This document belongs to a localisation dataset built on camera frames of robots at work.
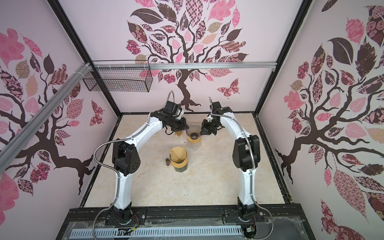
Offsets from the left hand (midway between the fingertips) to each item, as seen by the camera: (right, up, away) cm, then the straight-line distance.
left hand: (188, 128), depth 91 cm
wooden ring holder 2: (+4, -8, +2) cm, 9 cm away
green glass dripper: (-5, -19, -8) cm, 21 cm away
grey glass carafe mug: (-6, -25, -4) cm, 26 cm away
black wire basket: (-45, +34, +4) cm, 57 cm away
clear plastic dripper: (+4, -12, +4) cm, 13 cm away
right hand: (+8, -2, 0) cm, 8 cm away
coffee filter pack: (-7, -4, +13) cm, 15 cm away
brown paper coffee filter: (-5, -14, -9) cm, 18 cm away
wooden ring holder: (-4, -21, -9) cm, 23 cm away
